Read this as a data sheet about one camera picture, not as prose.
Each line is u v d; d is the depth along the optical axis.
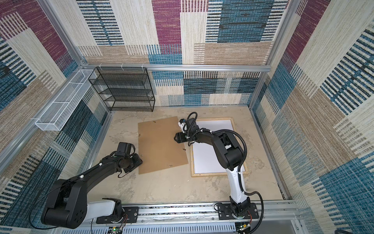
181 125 0.94
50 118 0.70
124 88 1.10
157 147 0.96
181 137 0.90
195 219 0.73
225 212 0.73
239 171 0.57
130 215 0.73
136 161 0.81
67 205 0.42
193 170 0.87
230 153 0.56
